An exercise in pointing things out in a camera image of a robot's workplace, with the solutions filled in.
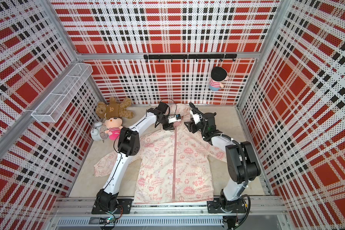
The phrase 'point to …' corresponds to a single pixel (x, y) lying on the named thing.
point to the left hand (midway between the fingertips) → (174, 123)
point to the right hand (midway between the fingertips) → (190, 119)
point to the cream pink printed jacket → (175, 165)
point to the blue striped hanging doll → (219, 74)
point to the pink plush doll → (114, 124)
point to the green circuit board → (110, 220)
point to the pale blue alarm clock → (97, 132)
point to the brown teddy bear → (114, 109)
